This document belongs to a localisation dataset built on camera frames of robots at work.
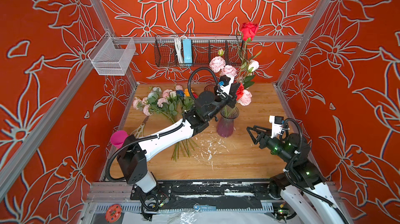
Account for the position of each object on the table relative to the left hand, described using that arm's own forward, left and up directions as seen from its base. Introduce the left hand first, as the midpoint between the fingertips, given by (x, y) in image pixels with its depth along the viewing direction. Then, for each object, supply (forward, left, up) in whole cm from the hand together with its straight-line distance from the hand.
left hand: (238, 81), depth 63 cm
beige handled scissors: (-2, +53, -42) cm, 68 cm away
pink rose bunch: (+16, +35, -38) cm, 54 cm away
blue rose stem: (+25, +31, -36) cm, 53 cm away
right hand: (-12, -6, -17) cm, 22 cm away
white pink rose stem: (-1, -5, -10) cm, 11 cm away
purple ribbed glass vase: (-3, +2, -30) cm, 30 cm away
